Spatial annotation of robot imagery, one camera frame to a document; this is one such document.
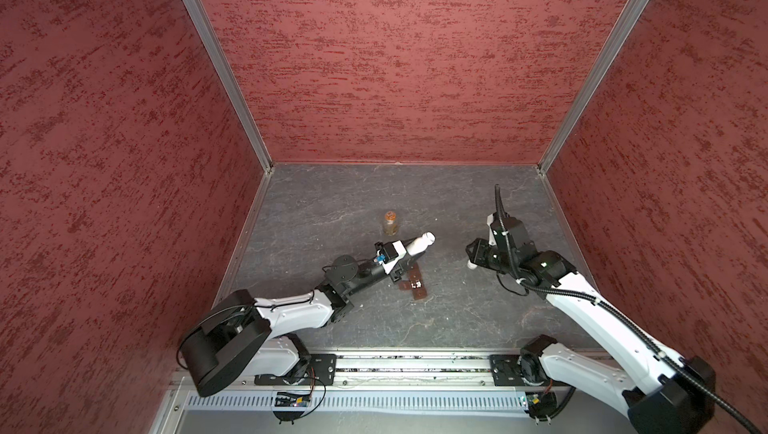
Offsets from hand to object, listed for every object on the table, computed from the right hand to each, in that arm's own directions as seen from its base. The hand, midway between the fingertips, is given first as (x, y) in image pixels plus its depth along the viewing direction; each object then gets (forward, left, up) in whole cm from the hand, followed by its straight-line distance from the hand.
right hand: (468, 255), depth 79 cm
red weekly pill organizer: (-1, +14, -14) cm, 20 cm away
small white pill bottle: (-2, +14, +12) cm, 19 cm away
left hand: (-1, +14, +8) cm, 16 cm away
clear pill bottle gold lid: (+18, +21, -10) cm, 29 cm away
